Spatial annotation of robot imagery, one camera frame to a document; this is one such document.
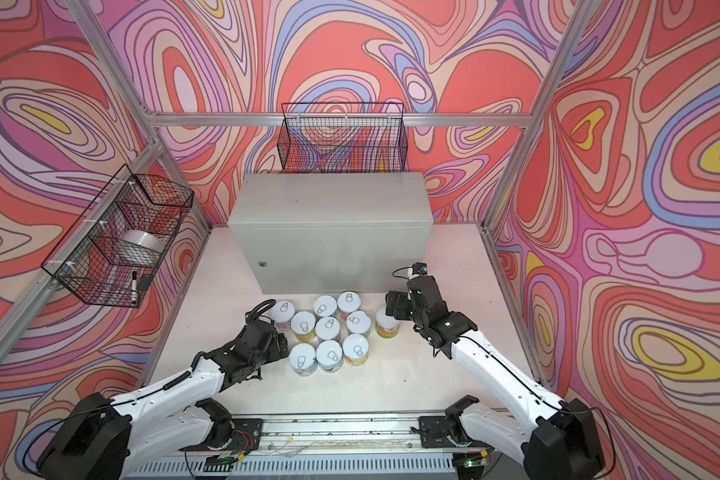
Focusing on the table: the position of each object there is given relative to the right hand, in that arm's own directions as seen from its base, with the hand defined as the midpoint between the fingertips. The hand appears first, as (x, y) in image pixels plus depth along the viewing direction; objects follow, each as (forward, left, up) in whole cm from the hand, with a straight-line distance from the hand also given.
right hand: (402, 303), depth 82 cm
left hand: (-5, +36, -12) cm, 39 cm away
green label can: (-2, +13, -7) cm, 15 cm away
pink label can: (+2, +36, -7) cm, 36 cm away
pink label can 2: (-3, +22, -7) cm, 23 cm away
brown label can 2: (-12, +21, -7) cm, 25 cm away
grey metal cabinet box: (+33, +23, -5) cm, 41 cm away
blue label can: (+4, +23, -7) cm, 24 cm away
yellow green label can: (-3, +4, -8) cm, 9 cm away
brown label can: (-12, +28, -7) cm, 31 cm away
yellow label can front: (-10, +14, -8) cm, 18 cm away
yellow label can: (-2, +29, -7) cm, 30 cm away
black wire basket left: (+8, +75, +16) cm, 77 cm away
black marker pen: (-1, +67, +13) cm, 68 cm away
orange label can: (+5, +15, -7) cm, 18 cm away
